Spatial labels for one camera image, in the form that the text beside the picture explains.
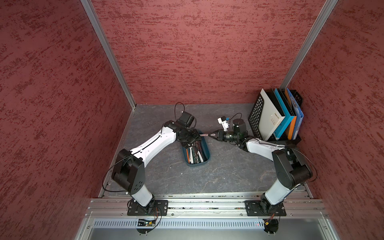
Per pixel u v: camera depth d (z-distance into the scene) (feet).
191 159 2.94
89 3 2.29
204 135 2.87
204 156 3.01
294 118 2.50
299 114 2.56
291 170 1.55
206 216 2.38
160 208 2.44
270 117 2.69
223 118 2.74
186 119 2.19
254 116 3.29
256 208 2.43
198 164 2.88
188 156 3.02
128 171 1.43
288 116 2.48
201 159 2.87
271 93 2.82
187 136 2.31
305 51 2.87
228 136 2.58
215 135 2.75
